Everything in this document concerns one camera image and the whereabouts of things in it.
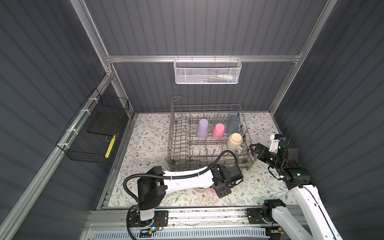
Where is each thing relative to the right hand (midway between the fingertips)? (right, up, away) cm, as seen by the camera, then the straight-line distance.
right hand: (258, 149), depth 75 cm
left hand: (-17, -20, +1) cm, 26 cm away
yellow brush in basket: (-72, +2, -6) cm, 72 cm away
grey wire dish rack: (-37, -4, +19) cm, 42 cm away
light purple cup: (-27, +10, +19) cm, 35 cm away
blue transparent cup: (-7, +13, +21) cm, 26 cm away
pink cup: (-17, +8, +19) cm, 27 cm away
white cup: (-8, +2, +14) cm, 16 cm away
